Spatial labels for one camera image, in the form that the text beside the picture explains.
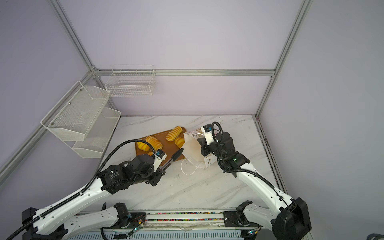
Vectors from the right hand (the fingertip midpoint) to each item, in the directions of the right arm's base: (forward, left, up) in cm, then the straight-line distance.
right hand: (197, 138), depth 75 cm
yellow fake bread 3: (+13, +13, -21) cm, 28 cm away
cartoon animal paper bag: (+1, +4, -13) cm, 13 cm away
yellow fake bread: (+9, +37, -21) cm, 44 cm away
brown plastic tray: (+6, +39, -24) cm, 46 cm away
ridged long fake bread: (+20, +18, -21) cm, 34 cm away
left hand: (-15, +18, -7) cm, 24 cm away
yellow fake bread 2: (+10, +28, -21) cm, 37 cm away
